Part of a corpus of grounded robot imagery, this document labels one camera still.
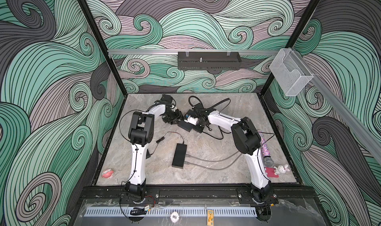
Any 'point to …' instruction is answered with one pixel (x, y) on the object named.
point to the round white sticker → (174, 216)
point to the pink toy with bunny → (274, 172)
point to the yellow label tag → (210, 217)
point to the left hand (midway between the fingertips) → (183, 119)
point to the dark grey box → (185, 125)
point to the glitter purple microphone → (268, 161)
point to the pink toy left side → (107, 173)
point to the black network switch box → (179, 155)
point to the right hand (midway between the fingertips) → (196, 126)
